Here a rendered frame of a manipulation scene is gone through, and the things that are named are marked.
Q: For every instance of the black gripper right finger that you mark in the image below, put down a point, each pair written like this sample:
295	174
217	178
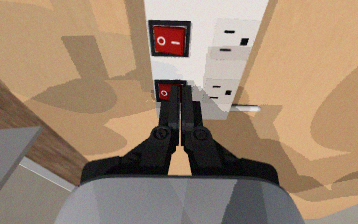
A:
206	156

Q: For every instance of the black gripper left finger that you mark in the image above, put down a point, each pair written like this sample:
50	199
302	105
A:
153	155

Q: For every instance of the white power strip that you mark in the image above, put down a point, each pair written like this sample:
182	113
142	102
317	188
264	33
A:
205	44

